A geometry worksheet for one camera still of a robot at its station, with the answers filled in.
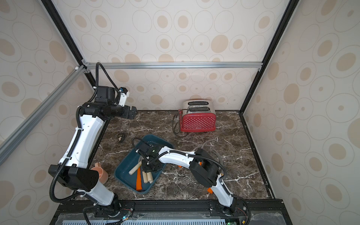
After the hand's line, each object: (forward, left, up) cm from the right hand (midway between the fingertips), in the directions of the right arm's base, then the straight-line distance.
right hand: (150, 168), depth 84 cm
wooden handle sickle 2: (-5, +2, -1) cm, 6 cm away
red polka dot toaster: (+33, -28, +12) cm, 45 cm away
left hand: (+21, +8, +30) cm, 37 cm away
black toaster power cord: (+34, -11, +4) cm, 36 cm away
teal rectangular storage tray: (+6, +13, -2) cm, 15 cm away
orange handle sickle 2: (-3, -19, +12) cm, 22 cm away
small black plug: (+22, +26, -1) cm, 34 cm away
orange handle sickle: (-8, +5, -2) cm, 10 cm away
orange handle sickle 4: (-10, -36, -5) cm, 37 cm away
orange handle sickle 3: (+21, -33, -5) cm, 40 cm away
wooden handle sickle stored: (-7, -2, +2) cm, 7 cm away
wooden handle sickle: (-1, +8, +2) cm, 8 cm away
